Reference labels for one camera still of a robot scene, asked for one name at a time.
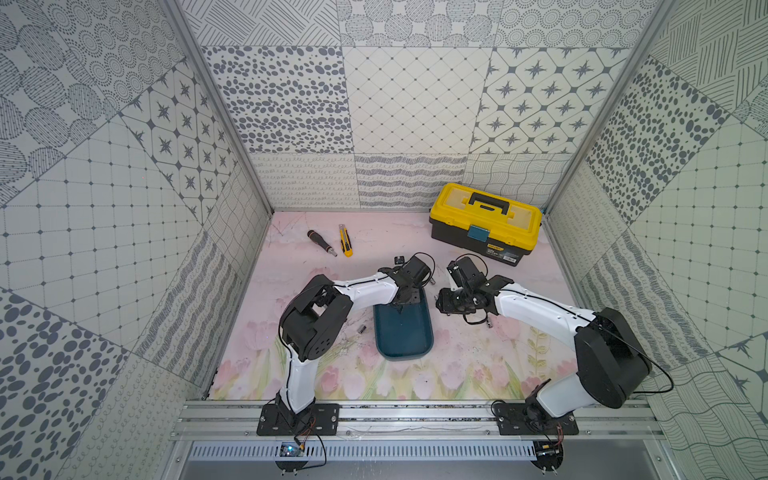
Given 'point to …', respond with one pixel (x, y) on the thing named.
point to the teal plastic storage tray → (406, 334)
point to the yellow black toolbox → (502, 228)
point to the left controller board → (290, 449)
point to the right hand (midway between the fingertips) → (444, 307)
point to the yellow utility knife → (345, 241)
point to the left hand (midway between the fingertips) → (412, 291)
